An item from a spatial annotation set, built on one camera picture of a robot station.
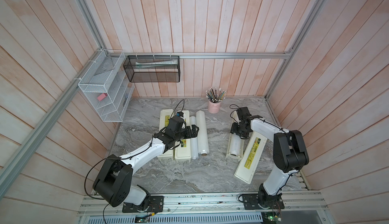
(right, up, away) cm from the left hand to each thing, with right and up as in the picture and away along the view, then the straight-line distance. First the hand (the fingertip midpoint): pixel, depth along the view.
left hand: (192, 131), depth 85 cm
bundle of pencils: (+15, +22, +22) cm, 34 cm away
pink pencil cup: (+15, +14, +21) cm, 30 cm away
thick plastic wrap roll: (+6, -6, +7) cm, 11 cm away
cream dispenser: (-5, -11, -2) cm, 12 cm away
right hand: (+28, -1, +12) cm, 30 cm away
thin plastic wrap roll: (+1, -8, +5) cm, 10 cm away
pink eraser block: (-50, +20, -3) cm, 54 cm away
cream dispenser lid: (+36, -9, +3) cm, 37 cm away
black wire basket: (-28, +42, +19) cm, 54 cm away
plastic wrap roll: (+26, -8, +2) cm, 27 cm away
